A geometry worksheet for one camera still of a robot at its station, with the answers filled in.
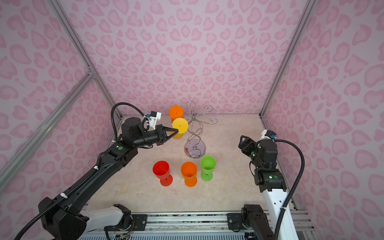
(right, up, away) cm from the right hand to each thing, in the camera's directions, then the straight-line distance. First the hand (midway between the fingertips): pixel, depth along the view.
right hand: (246, 138), depth 71 cm
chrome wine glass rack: (-25, -8, +27) cm, 37 cm away
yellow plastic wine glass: (-30, +6, -2) cm, 31 cm away
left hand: (-31, +4, -6) cm, 32 cm away
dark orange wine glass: (-34, +13, +5) cm, 37 cm away
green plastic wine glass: (-17, -15, +9) cm, 25 cm away
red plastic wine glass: (-41, -16, +4) cm, 44 cm away
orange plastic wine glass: (-27, -17, +6) cm, 32 cm away
